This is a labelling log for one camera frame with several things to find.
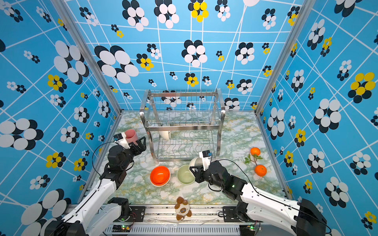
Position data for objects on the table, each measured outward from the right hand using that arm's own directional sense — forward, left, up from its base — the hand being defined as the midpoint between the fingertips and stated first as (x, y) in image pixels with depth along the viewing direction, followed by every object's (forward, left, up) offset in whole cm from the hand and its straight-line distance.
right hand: (192, 168), depth 74 cm
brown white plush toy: (-16, +5, -12) cm, 21 cm away
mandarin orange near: (+4, -40, -11) cm, 42 cm away
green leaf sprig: (+12, -35, -15) cm, 40 cm away
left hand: (+15, +29, +4) cm, 33 cm away
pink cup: (+22, +39, -2) cm, 45 cm away
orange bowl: (0, +19, -12) cm, 22 cm away
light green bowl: (+1, +5, -12) cm, 13 cm away
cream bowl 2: (+3, -3, +1) cm, 4 cm away
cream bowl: (+23, +18, -3) cm, 29 cm away
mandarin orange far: (+17, -39, -11) cm, 44 cm away
